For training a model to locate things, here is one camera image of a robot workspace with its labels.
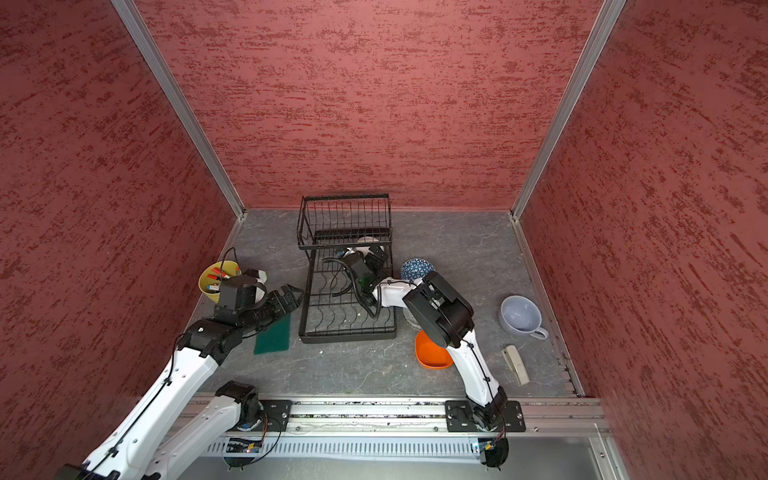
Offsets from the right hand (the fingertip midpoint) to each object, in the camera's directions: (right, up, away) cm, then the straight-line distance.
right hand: (370, 258), depth 100 cm
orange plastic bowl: (+19, -27, -14) cm, 36 cm away
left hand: (-19, -11, -21) cm, 30 cm away
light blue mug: (+49, -18, -8) cm, 52 cm away
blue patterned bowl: (+15, -3, -3) cm, 16 cm away
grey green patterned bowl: (+12, -13, -28) cm, 33 cm away
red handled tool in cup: (-45, -3, -12) cm, 46 cm away
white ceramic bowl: (0, +7, -2) cm, 7 cm away
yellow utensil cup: (-45, -8, -14) cm, 48 cm away
